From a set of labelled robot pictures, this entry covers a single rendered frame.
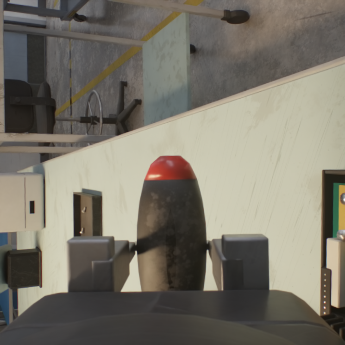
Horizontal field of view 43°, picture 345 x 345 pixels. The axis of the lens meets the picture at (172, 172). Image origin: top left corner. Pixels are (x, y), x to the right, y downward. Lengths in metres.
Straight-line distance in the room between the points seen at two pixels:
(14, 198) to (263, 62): 1.30
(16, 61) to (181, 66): 5.27
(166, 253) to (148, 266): 0.01
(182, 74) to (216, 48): 0.44
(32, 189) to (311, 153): 0.83
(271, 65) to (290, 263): 1.70
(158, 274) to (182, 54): 1.82
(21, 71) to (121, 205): 6.56
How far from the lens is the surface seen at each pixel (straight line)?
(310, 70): 0.26
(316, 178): 0.25
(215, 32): 2.36
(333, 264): 0.21
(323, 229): 0.22
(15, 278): 1.11
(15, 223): 1.02
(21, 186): 1.01
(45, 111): 3.14
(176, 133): 0.39
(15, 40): 7.16
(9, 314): 2.87
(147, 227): 0.16
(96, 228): 0.60
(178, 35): 2.02
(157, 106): 2.16
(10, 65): 7.05
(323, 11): 1.76
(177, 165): 0.16
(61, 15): 4.75
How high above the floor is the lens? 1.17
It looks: 25 degrees down
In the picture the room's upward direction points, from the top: 91 degrees counter-clockwise
